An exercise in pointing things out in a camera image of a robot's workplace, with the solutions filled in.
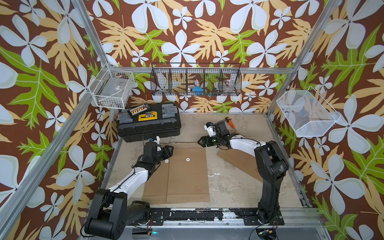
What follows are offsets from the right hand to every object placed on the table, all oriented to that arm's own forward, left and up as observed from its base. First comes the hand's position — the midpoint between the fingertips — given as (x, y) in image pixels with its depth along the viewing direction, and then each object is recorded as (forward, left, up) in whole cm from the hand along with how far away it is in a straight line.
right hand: (202, 140), depth 97 cm
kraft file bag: (-23, +9, -8) cm, 26 cm away
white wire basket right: (+2, -59, +21) cm, 62 cm away
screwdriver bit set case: (+15, +41, +14) cm, 46 cm away
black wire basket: (+31, +4, +26) cm, 41 cm away
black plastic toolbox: (+7, +27, +11) cm, 30 cm away
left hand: (-8, +19, +5) cm, 21 cm away
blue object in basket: (+24, +2, +22) cm, 33 cm away
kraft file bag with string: (-28, +24, -6) cm, 37 cm away
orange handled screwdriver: (+19, -23, -4) cm, 30 cm away
